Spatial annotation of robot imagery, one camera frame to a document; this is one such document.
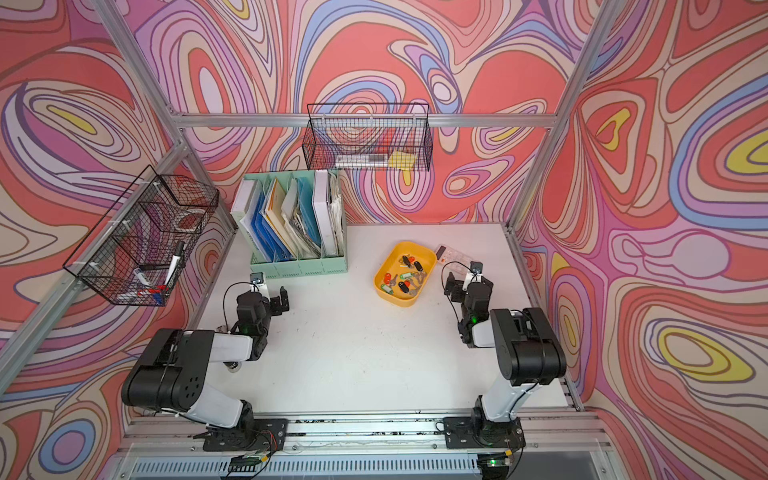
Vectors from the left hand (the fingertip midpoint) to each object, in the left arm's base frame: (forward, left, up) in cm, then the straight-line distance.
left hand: (270, 289), depth 93 cm
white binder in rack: (+18, -17, +14) cm, 29 cm away
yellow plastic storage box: (+14, -40, -5) cm, 42 cm away
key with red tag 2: (+16, -46, -6) cm, 49 cm away
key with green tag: (+10, -48, -6) cm, 49 cm away
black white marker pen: (-8, +12, +25) cm, 29 cm away
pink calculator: (-3, -54, +19) cm, 58 cm away
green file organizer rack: (+15, -8, +14) cm, 22 cm away
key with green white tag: (+4, -37, -6) cm, 38 cm away
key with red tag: (+8, -38, -6) cm, 39 cm away
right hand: (+4, -63, 0) cm, 63 cm away
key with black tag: (+5, -43, -6) cm, 44 cm away
